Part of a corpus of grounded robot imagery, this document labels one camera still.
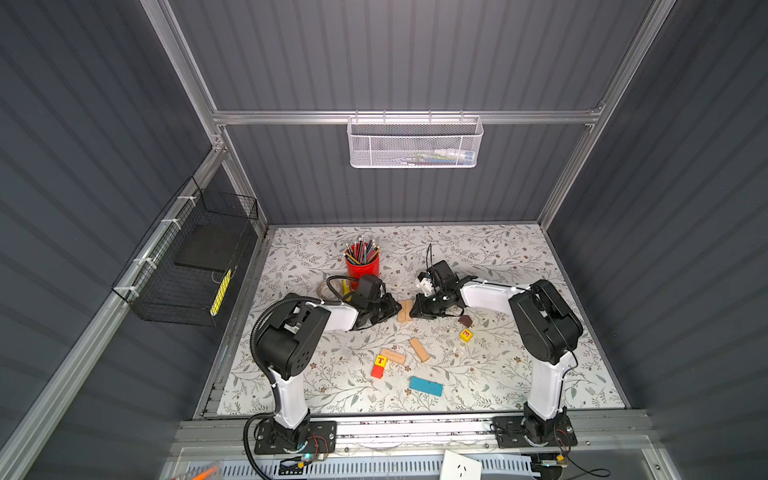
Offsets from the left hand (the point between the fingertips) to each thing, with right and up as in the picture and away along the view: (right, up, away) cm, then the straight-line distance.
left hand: (403, 307), depth 96 cm
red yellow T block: (-8, -16, -11) cm, 21 cm away
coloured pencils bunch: (-14, +18, 0) cm, 22 cm away
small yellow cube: (+19, -7, -7) cm, 21 cm away
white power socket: (+11, -31, -29) cm, 44 cm away
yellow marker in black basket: (-44, +8, -27) cm, 52 cm away
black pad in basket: (-50, +19, -21) cm, 57 cm away
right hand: (+3, -3, -1) cm, 5 cm away
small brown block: (+20, -4, -2) cm, 20 cm away
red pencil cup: (-15, +12, -2) cm, 19 cm away
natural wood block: (0, -2, -2) cm, 2 cm away
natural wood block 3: (-3, -13, -9) cm, 16 cm away
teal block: (+5, -19, -14) cm, 24 cm away
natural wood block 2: (+5, -11, -7) cm, 14 cm away
